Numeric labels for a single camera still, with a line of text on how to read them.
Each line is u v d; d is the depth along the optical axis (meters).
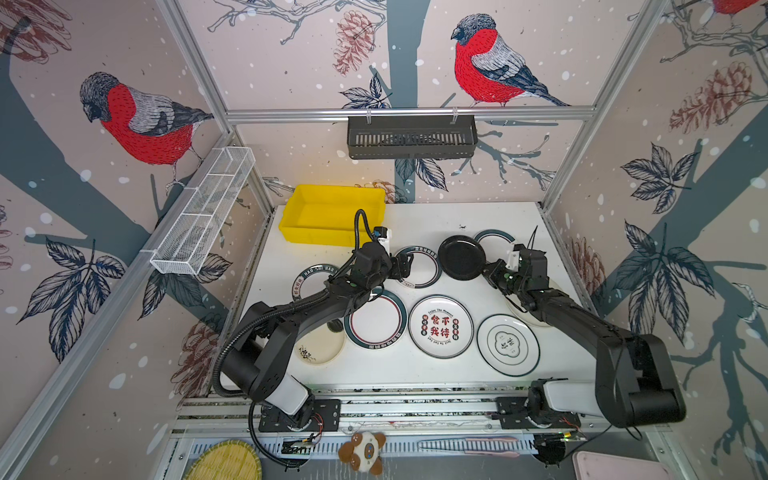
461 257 0.90
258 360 0.44
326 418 0.73
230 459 0.67
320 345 0.85
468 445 0.70
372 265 0.67
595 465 0.65
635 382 0.42
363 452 0.66
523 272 0.69
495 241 1.10
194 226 0.75
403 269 0.79
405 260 0.78
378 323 0.88
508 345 0.85
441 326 0.88
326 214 1.18
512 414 0.73
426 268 1.03
